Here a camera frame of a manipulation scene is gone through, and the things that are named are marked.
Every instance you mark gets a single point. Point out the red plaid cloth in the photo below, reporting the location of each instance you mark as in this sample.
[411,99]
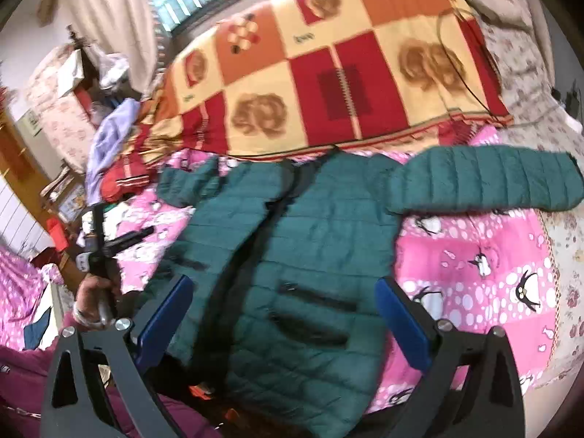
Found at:
[128,175]

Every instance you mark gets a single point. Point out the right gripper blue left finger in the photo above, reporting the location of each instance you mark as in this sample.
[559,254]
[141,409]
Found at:
[76,404]

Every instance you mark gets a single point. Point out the person's left hand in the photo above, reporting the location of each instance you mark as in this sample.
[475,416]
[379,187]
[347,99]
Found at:
[90,292]

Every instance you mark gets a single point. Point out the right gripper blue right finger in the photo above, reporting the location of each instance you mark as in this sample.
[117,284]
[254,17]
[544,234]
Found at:
[469,385]

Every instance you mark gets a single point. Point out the red orange rose blanket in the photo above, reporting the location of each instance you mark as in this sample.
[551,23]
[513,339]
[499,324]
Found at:
[294,76]

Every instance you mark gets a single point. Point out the pink penguin quilt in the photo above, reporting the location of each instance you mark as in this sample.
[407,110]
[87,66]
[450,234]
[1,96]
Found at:
[474,273]

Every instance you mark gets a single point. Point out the lavender garment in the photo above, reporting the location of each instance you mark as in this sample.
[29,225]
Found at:
[106,145]

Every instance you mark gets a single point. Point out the green quilted puffer jacket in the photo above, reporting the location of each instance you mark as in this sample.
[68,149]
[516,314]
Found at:
[292,259]

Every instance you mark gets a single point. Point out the beige curtain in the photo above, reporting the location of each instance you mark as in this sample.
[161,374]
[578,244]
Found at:
[129,27]

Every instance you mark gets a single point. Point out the floral bed sheet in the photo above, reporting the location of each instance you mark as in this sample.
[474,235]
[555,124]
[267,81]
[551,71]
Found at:
[539,123]

